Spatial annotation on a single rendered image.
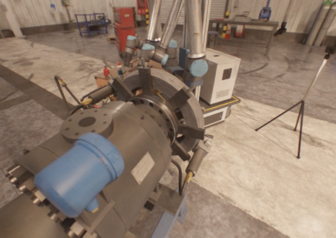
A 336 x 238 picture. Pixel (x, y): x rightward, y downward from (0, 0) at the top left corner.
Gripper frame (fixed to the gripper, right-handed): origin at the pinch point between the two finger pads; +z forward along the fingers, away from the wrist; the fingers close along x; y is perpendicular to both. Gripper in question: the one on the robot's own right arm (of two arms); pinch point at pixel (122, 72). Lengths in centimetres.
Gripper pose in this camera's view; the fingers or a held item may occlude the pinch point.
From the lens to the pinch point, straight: 178.5
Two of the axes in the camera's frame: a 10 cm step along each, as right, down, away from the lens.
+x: -5.9, -3.6, 7.2
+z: -2.6, 9.3, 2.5
